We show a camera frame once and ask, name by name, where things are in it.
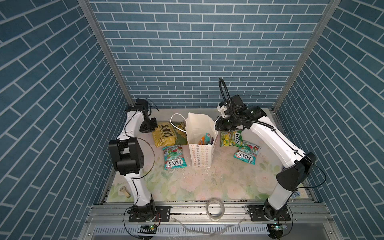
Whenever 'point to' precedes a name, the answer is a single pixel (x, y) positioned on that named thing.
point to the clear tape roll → (222, 206)
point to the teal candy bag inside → (207, 139)
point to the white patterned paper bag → (202, 134)
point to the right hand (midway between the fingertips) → (212, 125)
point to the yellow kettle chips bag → (166, 134)
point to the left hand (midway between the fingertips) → (154, 128)
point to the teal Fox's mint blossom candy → (247, 152)
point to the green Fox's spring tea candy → (231, 138)
